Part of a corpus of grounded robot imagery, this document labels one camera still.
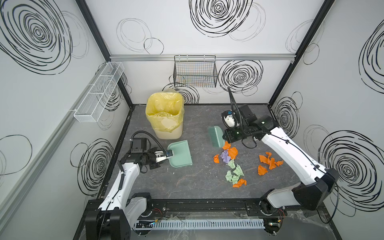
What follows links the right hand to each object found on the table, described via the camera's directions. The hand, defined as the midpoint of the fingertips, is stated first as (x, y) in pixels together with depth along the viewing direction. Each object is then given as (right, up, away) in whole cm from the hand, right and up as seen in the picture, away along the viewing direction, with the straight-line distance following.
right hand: (222, 137), depth 73 cm
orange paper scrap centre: (+6, -9, +20) cm, 23 cm away
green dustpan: (-21, -12, +11) cm, 27 cm away
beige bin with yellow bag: (-32, +14, +17) cm, 39 cm away
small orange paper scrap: (+26, -22, +13) cm, 36 cm away
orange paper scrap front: (+11, -27, +8) cm, 30 cm away
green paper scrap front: (+10, -21, +11) cm, 26 cm away
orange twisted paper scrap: (-1, -15, +16) cm, 22 cm away
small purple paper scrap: (+5, -14, +18) cm, 23 cm away
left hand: (-31, -10, +9) cm, 34 cm away
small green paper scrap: (+5, -24, +10) cm, 26 cm away
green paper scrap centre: (+8, -18, +15) cm, 25 cm away
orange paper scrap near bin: (+10, -13, +20) cm, 26 cm away
